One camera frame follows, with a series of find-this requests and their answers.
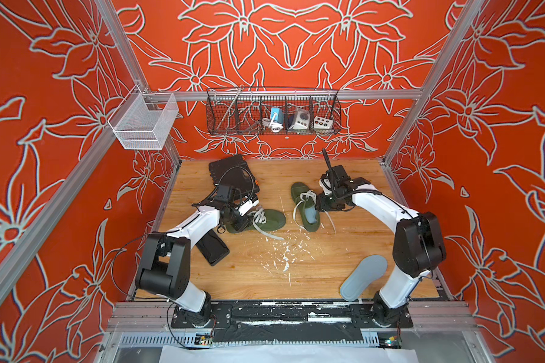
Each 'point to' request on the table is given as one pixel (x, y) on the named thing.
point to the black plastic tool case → (235, 172)
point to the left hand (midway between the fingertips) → (245, 216)
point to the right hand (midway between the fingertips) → (316, 205)
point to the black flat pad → (213, 248)
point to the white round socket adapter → (302, 119)
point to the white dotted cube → (322, 123)
